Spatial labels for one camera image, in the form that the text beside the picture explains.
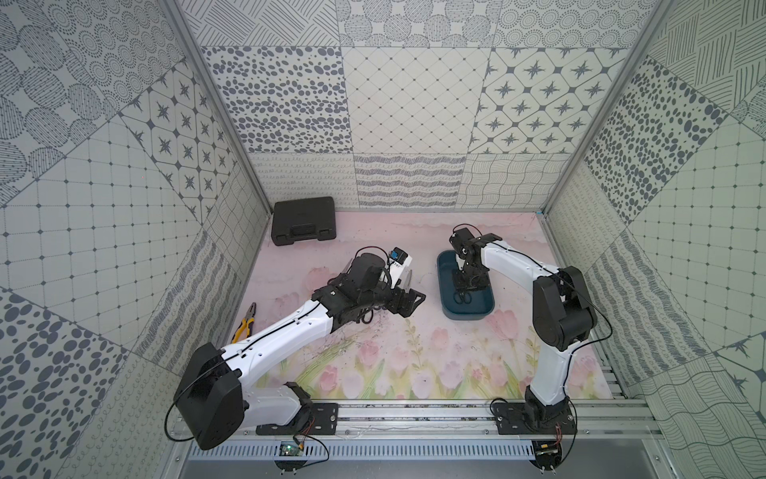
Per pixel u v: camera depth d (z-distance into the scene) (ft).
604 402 2.57
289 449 2.35
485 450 2.30
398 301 2.21
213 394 1.29
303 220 3.68
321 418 2.41
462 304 3.12
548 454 2.39
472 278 2.51
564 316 1.67
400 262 2.22
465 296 3.14
